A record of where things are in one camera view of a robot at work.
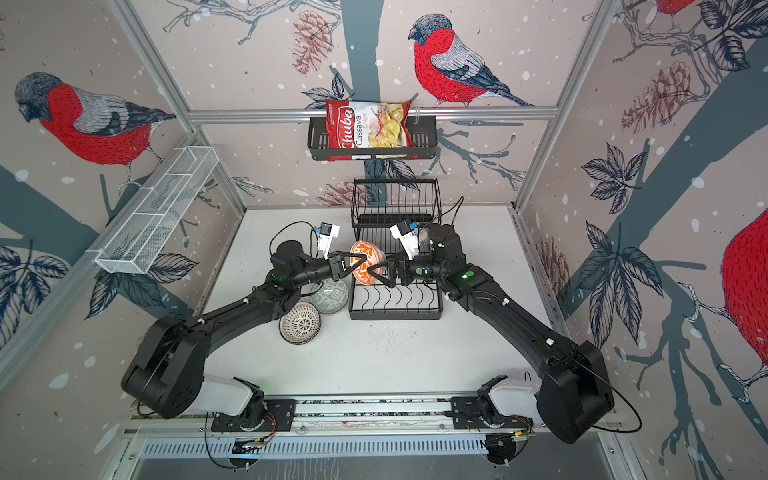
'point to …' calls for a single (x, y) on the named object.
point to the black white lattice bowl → (301, 324)
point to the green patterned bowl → (331, 298)
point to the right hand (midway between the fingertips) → (373, 271)
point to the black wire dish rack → (377, 205)
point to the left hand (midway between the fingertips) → (364, 260)
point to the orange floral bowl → (374, 255)
